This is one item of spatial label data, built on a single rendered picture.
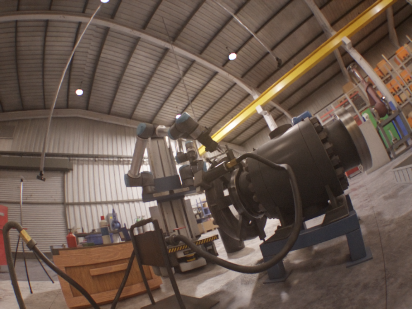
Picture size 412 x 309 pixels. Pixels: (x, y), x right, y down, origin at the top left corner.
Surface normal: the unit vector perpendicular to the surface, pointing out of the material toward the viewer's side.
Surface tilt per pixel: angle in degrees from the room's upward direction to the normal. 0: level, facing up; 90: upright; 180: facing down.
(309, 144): 76
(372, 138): 90
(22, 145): 90
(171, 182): 90
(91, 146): 90
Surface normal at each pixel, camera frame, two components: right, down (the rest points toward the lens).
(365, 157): -0.34, 0.51
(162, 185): 0.29, -0.44
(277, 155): -0.74, -0.40
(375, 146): -0.76, -0.03
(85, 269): 0.67, -0.46
